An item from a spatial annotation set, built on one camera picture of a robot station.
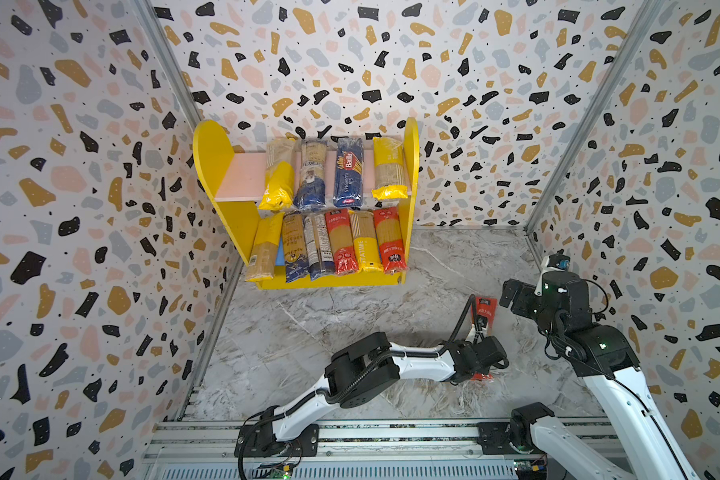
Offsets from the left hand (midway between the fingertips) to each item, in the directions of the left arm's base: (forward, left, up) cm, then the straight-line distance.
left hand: (488, 352), depth 86 cm
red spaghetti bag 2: (+31, +27, +13) cm, 44 cm away
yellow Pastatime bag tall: (+31, +35, +13) cm, 49 cm away
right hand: (+6, -1, +27) cm, 27 cm away
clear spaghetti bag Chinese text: (+29, +57, +14) cm, 66 cm away
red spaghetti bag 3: (+11, -1, +1) cm, 12 cm away
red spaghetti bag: (+31, +42, +13) cm, 54 cm away
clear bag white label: (+27, +49, +13) cm, 58 cm away
